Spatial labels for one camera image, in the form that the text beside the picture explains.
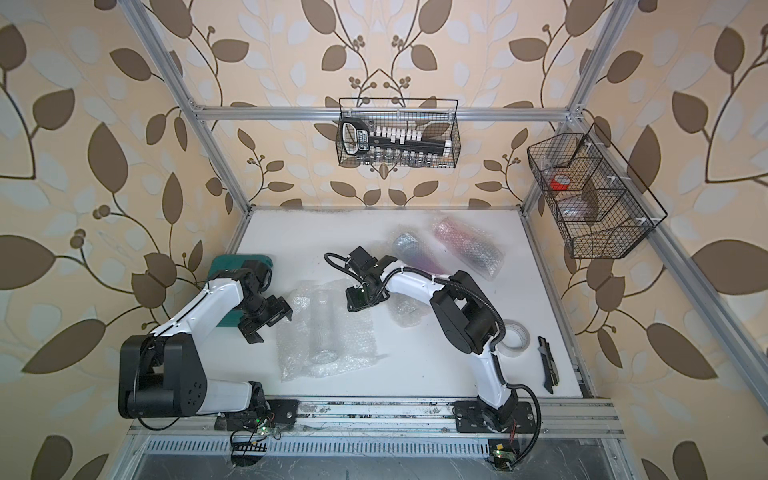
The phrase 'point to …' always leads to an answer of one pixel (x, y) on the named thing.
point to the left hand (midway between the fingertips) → (276, 323)
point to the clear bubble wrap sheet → (356, 336)
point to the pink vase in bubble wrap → (469, 246)
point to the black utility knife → (550, 373)
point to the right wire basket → (595, 217)
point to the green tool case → (234, 261)
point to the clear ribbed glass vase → (323, 331)
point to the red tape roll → (560, 183)
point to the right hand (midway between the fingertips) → (354, 306)
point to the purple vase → (412, 253)
